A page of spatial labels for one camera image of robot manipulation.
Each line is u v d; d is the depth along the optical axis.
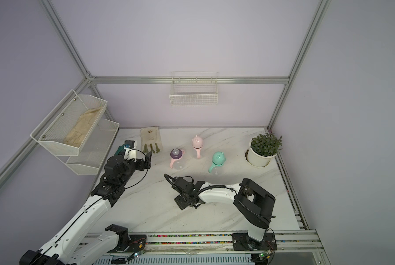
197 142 0.91
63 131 0.78
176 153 0.89
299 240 0.76
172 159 0.90
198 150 0.95
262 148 0.89
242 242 0.73
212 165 0.88
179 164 0.97
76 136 0.75
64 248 0.40
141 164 0.69
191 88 0.95
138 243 0.72
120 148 1.07
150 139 1.14
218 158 0.84
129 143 0.65
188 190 0.66
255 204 0.45
